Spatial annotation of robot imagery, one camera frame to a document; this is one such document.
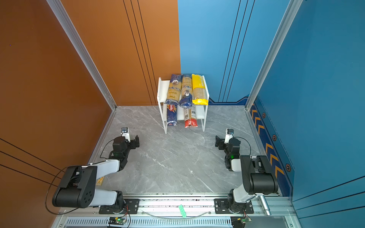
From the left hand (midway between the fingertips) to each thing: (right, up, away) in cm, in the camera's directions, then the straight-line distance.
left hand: (129, 134), depth 92 cm
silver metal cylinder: (+77, -34, -19) cm, 87 cm away
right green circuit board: (+64, -41, -21) cm, 79 cm away
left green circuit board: (+3, -41, -21) cm, 46 cm away
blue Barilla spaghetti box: (+28, +13, -3) cm, 31 cm away
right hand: (+62, -1, +2) cm, 62 cm away
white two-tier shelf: (+23, +27, -8) cm, 37 cm away
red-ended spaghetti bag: (+40, +10, -5) cm, 41 cm away
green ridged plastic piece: (+35, -36, -20) cm, 55 cm away
